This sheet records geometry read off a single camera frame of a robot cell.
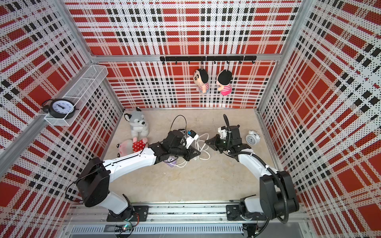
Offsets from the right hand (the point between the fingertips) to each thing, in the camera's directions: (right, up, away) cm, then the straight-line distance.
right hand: (207, 141), depth 83 cm
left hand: (-4, -6, -3) cm, 8 cm away
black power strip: (-17, +5, +22) cm, 28 cm away
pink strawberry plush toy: (-51, -5, +10) cm, 52 cm away
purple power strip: (-19, -8, -11) cm, 23 cm away
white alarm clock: (+31, 0, +12) cm, 33 cm away
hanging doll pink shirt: (+11, +38, +13) cm, 42 cm away
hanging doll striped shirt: (-4, +39, +8) cm, 40 cm away
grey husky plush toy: (-44, +10, +10) cm, 47 cm away
